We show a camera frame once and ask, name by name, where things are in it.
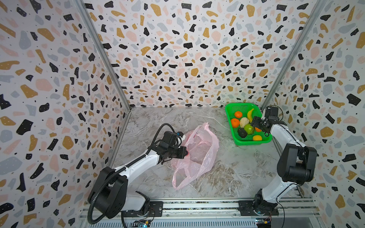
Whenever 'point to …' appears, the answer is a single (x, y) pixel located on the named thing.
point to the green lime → (249, 129)
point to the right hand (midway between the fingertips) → (259, 121)
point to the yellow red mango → (257, 137)
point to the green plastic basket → (244, 108)
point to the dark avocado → (242, 132)
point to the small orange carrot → (257, 129)
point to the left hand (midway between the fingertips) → (189, 152)
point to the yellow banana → (250, 116)
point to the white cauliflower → (244, 121)
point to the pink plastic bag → (202, 146)
